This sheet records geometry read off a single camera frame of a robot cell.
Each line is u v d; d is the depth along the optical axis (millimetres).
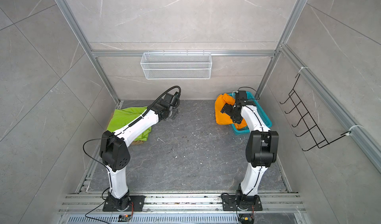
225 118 1011
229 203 728
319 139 591
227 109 857
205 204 746
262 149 525
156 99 728
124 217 708
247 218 700
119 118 983
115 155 481
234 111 796
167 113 673
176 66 1011
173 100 701
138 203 730
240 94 753
